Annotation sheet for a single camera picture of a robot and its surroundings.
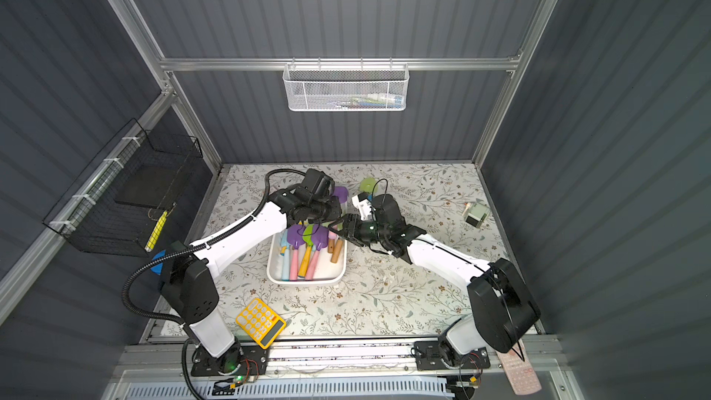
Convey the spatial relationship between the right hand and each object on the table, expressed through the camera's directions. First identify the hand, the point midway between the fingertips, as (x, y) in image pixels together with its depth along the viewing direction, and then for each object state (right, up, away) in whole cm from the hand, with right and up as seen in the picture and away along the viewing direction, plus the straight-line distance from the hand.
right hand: (336, 230), depth 77 cm
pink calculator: (+48, -35, -6) cm, 60 cm away
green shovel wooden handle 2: (-3, -7, +16) cm, 18 cm away
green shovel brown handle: (-1, -9, +15) cm, 18 cm away
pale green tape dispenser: (+48, +3, +22) cm, 53 cm away
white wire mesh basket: (0, +58, +47) cm, 75 cm away
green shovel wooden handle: (+9, +13, +35) cm, 38 cm away
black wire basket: (-57, +8, -5) cm, 58 cm away
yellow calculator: (-22, -27, +2) cm, 35 cm away
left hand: (+3, +4, +5) cm, 7 cm away
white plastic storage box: (-4, -15, +11) cm, 19 cm away
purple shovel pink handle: (-7, -6, +16) cm, 18 cm away
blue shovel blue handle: (-18, -10, +14) cm, 25 cm away
